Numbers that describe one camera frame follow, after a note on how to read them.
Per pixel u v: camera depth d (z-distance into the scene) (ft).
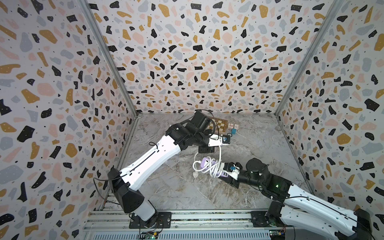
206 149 2.01
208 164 2.12
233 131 3.62
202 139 1.89
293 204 1.63
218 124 3.69
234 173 1.93
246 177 1.99
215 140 1.89
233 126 3.71
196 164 2.21
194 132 1.69
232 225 2.40
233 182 2.02
